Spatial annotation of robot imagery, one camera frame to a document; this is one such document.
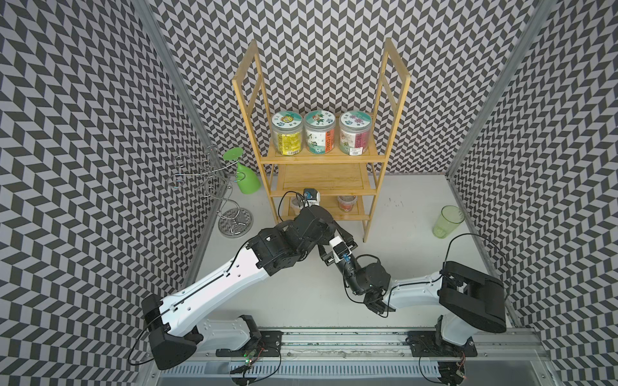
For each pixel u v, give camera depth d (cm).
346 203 82
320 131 58
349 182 76
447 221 89
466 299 45
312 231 48
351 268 63
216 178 121
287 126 58
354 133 58
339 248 57
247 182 88
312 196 59
